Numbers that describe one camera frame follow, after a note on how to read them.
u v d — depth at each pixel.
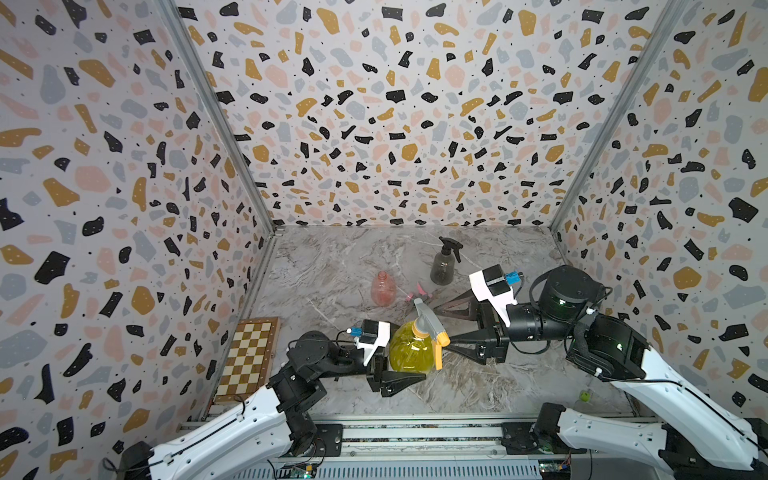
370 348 0.49
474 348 0.44
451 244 0.92
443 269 1.05
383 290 1.04
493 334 0.42
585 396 0.80
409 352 0.48
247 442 0.48
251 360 0.84
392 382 0.50
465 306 0.50
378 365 0.53
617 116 0.89
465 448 0.73
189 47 0.74
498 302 0.40
